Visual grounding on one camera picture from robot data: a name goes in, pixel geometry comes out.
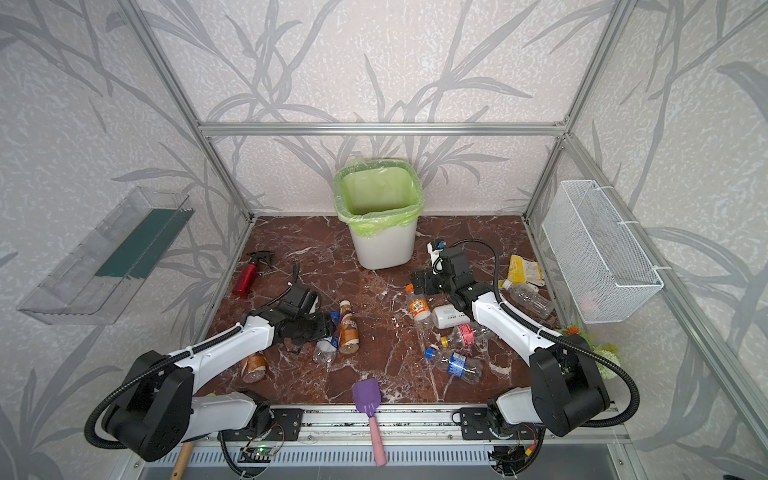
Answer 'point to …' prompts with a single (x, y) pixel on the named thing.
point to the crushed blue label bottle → (457, 364)
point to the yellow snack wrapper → (523, 271)
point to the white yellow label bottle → (446, 316)
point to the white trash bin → (394, 247)
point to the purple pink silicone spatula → (367, 395)
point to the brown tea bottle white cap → (348, 330)
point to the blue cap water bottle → (325, 352)
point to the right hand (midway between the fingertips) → (426, 264)
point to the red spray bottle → (245, 280)
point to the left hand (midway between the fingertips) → (333, 321)
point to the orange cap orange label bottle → (419, 309)
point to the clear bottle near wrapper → (530, 297)
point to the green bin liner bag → (379, 195)
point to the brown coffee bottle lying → (254, 368)
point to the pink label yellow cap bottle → (464, 336)
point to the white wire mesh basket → (601, 265)
